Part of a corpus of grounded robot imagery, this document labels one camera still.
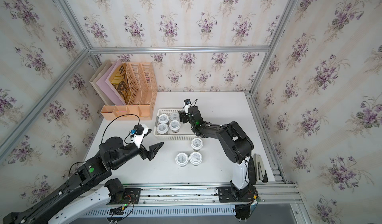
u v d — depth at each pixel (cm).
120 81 98
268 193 75
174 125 92
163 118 96
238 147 51
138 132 53
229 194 73
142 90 119
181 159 80
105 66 94
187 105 82
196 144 86
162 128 91
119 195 64
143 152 56
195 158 79
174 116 98
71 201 47
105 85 87
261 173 78
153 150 57
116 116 101
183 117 86
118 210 72
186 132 98
